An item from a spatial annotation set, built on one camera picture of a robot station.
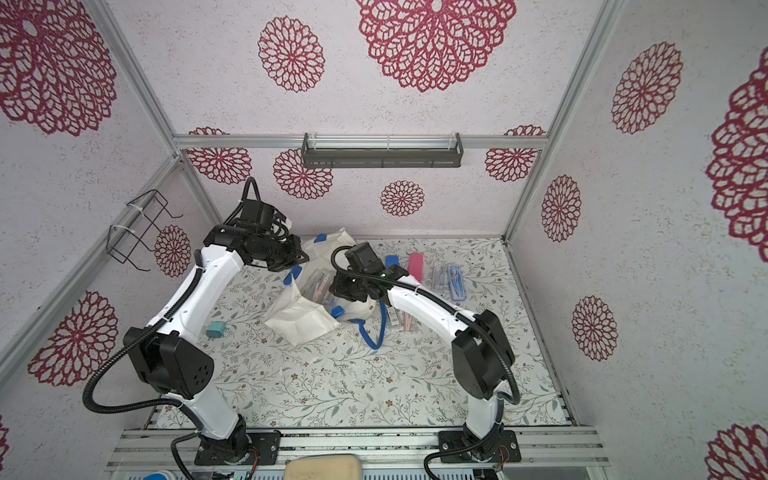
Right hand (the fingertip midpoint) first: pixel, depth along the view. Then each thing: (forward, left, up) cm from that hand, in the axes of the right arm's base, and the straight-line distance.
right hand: (327, 284), depth 81 cm
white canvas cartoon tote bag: (-7, +3, -1) cm, 8 cm away
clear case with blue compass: (+17, -40, -21) cm, 48 cm away
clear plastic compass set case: (+19, -35, -22) cm, 46 cm away
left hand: (+5, +5, +5) cm, 8 cm away
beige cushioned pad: (-40, -3, -15) cm, 43 cm away
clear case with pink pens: (-1, -23, -20) cm, 30 cm away
